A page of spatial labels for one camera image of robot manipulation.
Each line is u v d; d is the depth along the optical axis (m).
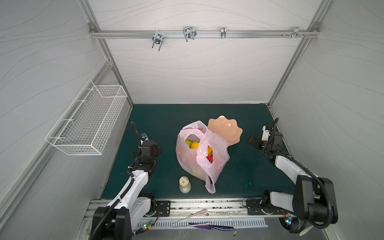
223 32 0.75
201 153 0.64
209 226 0.70
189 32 0.77
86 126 0.69
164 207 0.73
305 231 0.68
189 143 0.93
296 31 0.76
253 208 0.74
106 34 0.78
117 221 0.39
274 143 0.69
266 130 0.80
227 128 1.05
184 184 0.72
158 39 0.80
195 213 0.72
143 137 0.72
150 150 0.64
